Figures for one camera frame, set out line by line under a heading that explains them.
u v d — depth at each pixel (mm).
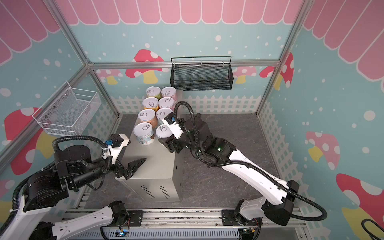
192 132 437
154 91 746
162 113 654
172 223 742
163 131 591
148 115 647
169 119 484
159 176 536
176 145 532
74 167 360
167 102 699
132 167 470
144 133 585
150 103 696
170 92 744
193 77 1017
